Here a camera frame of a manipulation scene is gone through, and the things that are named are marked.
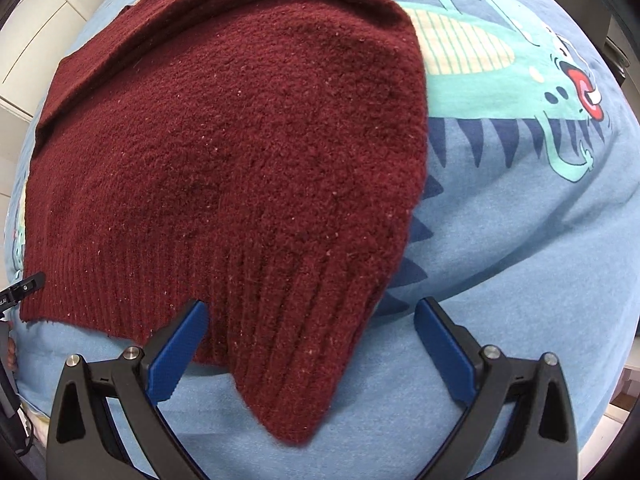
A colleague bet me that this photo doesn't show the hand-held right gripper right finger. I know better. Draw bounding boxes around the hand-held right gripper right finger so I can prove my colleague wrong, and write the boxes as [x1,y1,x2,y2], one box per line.
[415,296,581,480]

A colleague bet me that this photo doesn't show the white wardrobe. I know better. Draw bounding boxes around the white wardrobe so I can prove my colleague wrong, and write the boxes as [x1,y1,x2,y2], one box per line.
[0,0,128,128]

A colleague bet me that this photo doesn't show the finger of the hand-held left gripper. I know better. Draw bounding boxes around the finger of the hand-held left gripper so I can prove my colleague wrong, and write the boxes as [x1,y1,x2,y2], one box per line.
[0,272,46,312]

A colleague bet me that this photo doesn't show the dark red knitted sweater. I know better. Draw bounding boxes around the dark red knitted sweater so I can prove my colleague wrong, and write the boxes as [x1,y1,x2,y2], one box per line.
[20,0,432,449]

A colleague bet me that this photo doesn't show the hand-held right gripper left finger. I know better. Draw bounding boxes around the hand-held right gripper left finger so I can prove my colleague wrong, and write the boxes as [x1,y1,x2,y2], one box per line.
[46,299,209,480]

